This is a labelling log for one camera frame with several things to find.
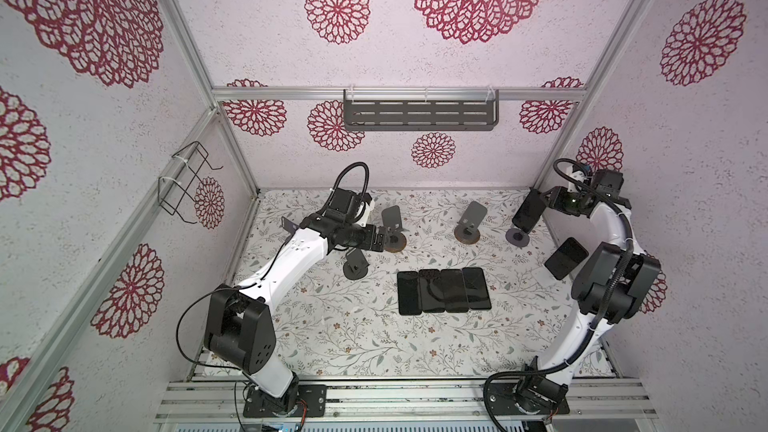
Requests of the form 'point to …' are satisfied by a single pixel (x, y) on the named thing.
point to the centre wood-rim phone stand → (395, 240)
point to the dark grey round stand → (356, 266)
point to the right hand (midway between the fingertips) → (552, 191)
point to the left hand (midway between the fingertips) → (374, 242)
